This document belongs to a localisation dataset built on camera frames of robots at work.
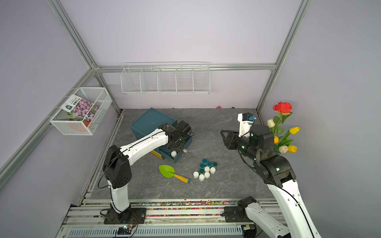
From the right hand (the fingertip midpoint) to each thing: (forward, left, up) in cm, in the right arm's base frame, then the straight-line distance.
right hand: (224, 131), depth 63 cm
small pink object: (+52, -8, -37) cm, 64 cm away
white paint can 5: (-7, +6, -34) cm, 35 cm away
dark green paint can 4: (-4, +9, -34) cm, 35 cm away
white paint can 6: (-8, +9, -34) cm, 36 cm away
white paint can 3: (-3, +6, -34) cm, 34 cm away
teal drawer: (+4, +30, -25) cm, 39 cm away
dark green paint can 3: (-1, +9, -34) cm, 35 cm away
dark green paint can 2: (0, +4, -34) cm, 34 cm away
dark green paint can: (+3, +7, -36) cm, 36 cm away
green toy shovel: (-3, +29, -36) cm, 46 cm away
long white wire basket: (+52, +33, -9) cm, 62 cm away
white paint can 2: (-6, +12, -34) cm, 36 cm away
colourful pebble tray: (-23, +19, -37) cm, 48 cm away
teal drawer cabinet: (+17, +39, -15) cm, 45 cm away
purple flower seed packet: (+16, +69, -2) cm, 71 cm away
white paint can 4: (-4, +2, -34) cm, 34 cm away
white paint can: (+3, +25, -26) cm, 36 cm away
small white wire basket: (+10, +76, -6) cm, 77 cm away
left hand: (+6, +23, -25) cm, 34 cm away
